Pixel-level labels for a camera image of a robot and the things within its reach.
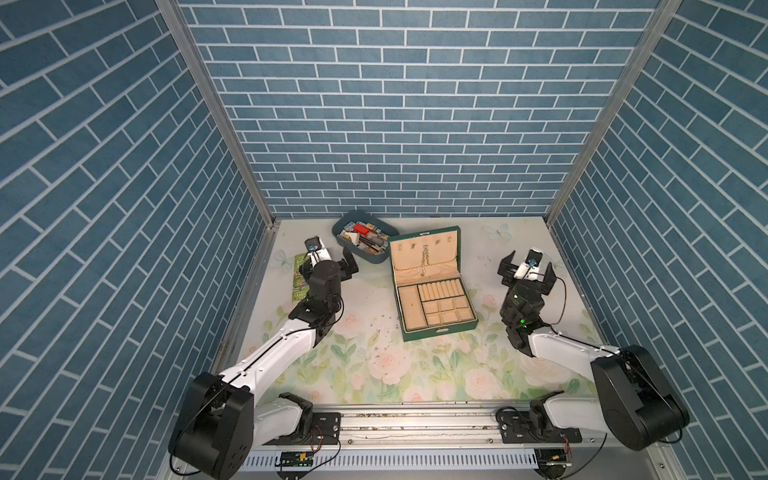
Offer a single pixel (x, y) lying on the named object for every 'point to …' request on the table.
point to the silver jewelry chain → (425, 259)
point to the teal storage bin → (376, 246)
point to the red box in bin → (361, 229)
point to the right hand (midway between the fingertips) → (533, 259)
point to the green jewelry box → (431, 295)
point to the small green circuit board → (297, 458)
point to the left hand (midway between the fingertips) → (341, 249)
